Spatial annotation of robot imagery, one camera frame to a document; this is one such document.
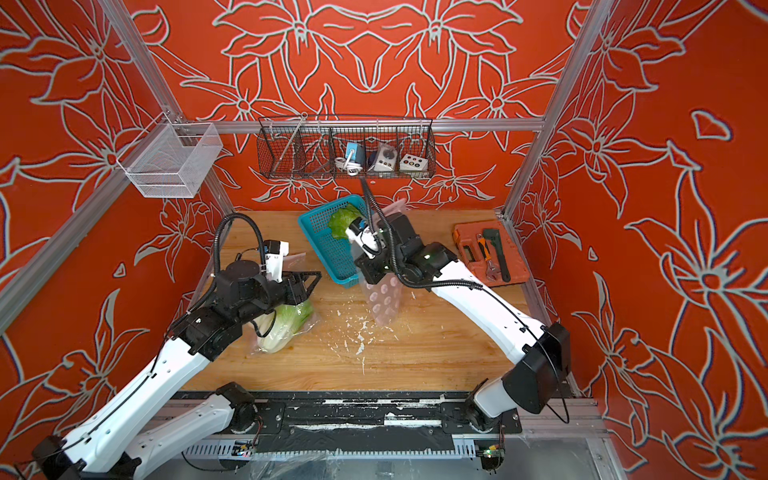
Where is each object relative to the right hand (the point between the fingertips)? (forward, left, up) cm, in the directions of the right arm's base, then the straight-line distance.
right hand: (350, 262), depth 72 cm
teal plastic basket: (+23, +9, -26) cm, 36 cm away
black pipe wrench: (+27, -47, -20) cm, 58 cm away
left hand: (-3, +8, 0) cm, 9 cm away
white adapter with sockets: (+36, -8, +6) cm, 38 cm away
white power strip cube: (+38, -17, +2) cm, 42 cm away
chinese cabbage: (+32, +8, -18) cm, 38 cm away
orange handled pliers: (+23, -42, -20) cm, 52 cm away
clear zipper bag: (-2, -9, -12) cm, 15 cm away
